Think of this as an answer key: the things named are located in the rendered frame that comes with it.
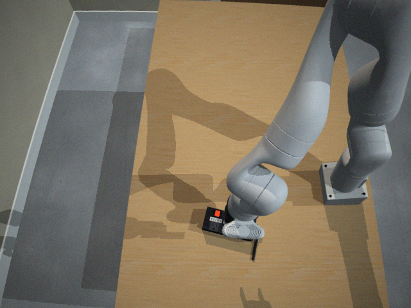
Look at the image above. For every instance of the black power strip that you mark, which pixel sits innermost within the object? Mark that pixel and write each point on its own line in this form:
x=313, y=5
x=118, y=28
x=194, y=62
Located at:
x=214, y=222

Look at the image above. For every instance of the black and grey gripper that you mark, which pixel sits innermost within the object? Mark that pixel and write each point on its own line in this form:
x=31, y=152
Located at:
x=236, y=226

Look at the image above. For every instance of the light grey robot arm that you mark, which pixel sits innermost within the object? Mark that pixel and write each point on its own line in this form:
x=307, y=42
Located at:
x=375, y=94

